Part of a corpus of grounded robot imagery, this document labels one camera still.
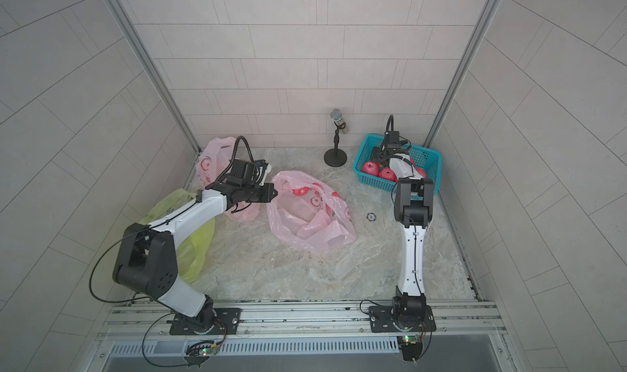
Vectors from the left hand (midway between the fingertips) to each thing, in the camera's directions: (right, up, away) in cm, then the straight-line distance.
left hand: (282, 190), depth 88 cm
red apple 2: (+42, +6, +11) cm, 43 cm away
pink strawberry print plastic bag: (-32, +12, +13) cm, 36 cm away
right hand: (+42, +16, +23) cm, 50 cm away
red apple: (+35, +8, +13) cm, 38 cm away
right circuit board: (+40, -43, -20) cm, 62 cm away
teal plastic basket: (+60, +12, +16) cm, 63 cm away
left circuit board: (-19, -42, -23) cm, 51 cm away
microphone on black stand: (+21, +13, +24) cm, 34 cm away
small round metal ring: (+34, -11, +5) cm, 36 cm away
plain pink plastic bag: (+9, -10, +5) cm, 15 cm away
